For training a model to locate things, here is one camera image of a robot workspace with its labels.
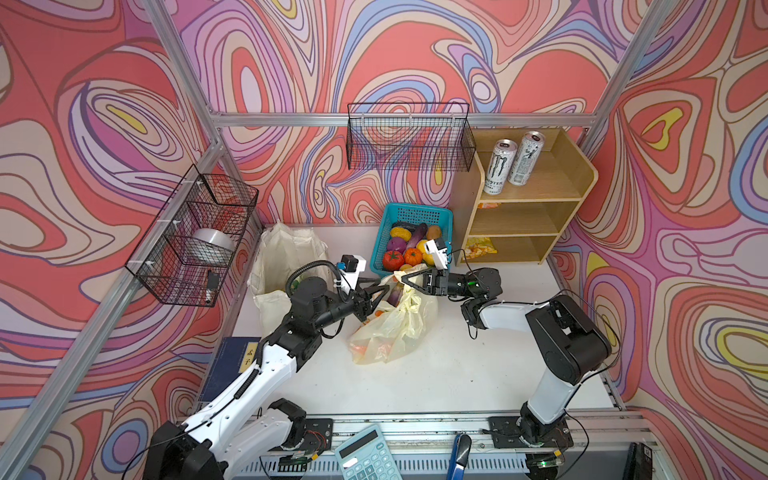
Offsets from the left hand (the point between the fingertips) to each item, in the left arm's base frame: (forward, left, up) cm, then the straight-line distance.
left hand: (385, 284), depth 70 cm
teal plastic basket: (+46, -5, -20) cm, 51 cm away
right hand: (0, -5, -2) cm, 5 cm away
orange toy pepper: (+25, -9, -21) cm, 34 cm away
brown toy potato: (+38, -18, -22) cm, 47 cm away
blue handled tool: (-32, -17, -22) cm, 42 cm away
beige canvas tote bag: (+20, +33, -11) cm, 40 cm away
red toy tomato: (+24, -2, -21) cm, 32 cm away
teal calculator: (-32, +4, -25) cm, 40 cm away
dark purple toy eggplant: (-2, -2, -1) cm, 3 cm away
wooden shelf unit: (+31, -41, +5) cm, 51 cm away
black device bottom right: (-34, -59, -25) cm, 72 cm away
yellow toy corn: (+38, -6, -22) cm, 44 cm away
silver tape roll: (+11, +43, +5) cm, 44 cm away
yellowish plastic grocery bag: (-8, -2, -10) cm, 13 cm away
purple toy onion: (+32, -4, -22) cm, 39 cm away
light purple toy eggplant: (+37, -12, -23) cm, 45 cm away
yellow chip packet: (+31, -34, -22) cm, 51 cm away
